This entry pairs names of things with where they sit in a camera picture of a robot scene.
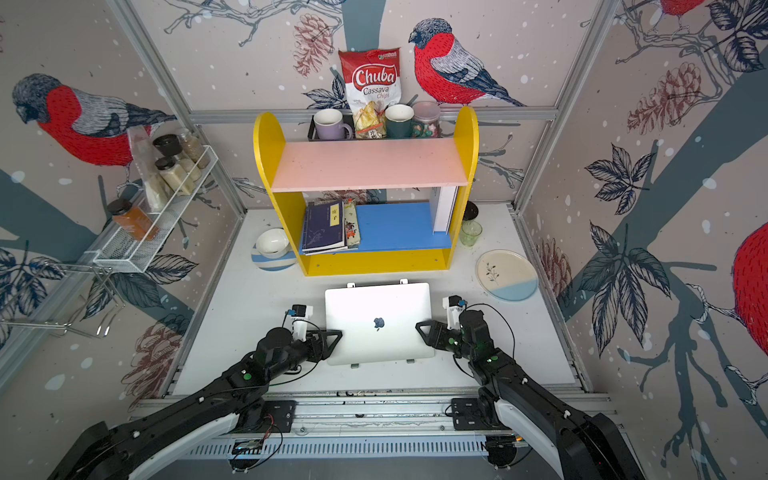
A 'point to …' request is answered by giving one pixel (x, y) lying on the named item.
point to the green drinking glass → (470, 232)
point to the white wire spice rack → (96, 285)
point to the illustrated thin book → (351, 222)
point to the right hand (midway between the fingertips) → (422, 325)
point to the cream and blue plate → (507, 275)
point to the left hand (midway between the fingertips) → (339, 329)
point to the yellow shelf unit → (393, 237)
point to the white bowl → (273, 243)
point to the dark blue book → (324, 230)
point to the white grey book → (445, 205)
